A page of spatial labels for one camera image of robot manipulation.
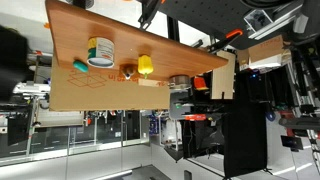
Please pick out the large brown cardboard box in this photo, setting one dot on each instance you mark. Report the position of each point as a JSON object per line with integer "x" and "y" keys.
{"x": 100, "y": 95}

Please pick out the black hanging cloth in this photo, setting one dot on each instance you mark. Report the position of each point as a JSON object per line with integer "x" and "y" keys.
{"x": 245, "y": 140}

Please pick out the green oblong toy object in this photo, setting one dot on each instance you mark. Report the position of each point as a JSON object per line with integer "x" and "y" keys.
{"x": 80, "y": 66}

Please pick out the orange translucent cup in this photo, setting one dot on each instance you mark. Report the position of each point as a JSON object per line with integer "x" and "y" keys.
{"x": 127, "y": 68}

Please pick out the black chair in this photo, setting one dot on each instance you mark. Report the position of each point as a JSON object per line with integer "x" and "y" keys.
{"x": 13, "y": 63}

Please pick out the red orange object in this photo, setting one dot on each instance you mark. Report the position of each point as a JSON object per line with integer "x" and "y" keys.
{"x": 200, "y": 83}

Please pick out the light wooden panel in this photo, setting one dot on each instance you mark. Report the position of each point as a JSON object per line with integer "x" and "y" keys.
{"x": 223, "y": 75}

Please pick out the yellow toy bell pepper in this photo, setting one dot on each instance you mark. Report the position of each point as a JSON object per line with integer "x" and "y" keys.
{"x": 145, "y": 64}

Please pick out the metal tape roll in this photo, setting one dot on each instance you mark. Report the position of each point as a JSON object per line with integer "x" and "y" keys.
{"x": 180, "y": 81}

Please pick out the small cardboard box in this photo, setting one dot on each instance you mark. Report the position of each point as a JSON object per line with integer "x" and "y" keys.
{"x": 266, "y": 50}

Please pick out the black perforated breadboard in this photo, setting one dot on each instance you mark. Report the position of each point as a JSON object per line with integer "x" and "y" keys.
{"x": 213, "y": 16}

